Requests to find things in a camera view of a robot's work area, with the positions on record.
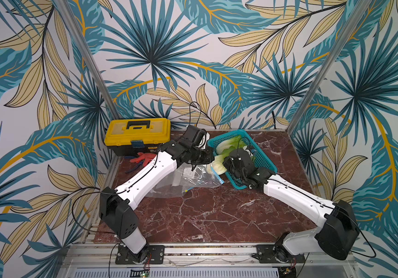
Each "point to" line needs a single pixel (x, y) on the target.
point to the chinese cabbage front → (217, 166)
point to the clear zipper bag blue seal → (184, 179)
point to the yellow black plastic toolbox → (129, 136)
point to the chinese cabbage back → (236, 141)
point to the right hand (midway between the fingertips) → (223, 158)
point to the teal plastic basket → (259, 159)
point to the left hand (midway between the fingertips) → (214, 160)
